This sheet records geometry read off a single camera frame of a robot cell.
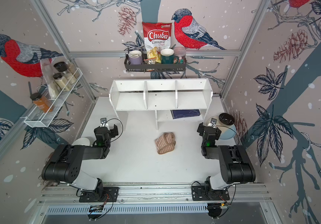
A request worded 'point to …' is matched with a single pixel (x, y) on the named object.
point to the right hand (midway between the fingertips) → (209, 123)
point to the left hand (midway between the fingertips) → (110, 122)
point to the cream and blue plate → (227, 131)
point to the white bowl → (81, 141)
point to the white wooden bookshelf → (173, 100)
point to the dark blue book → (177, 114)
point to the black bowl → (226, 118)
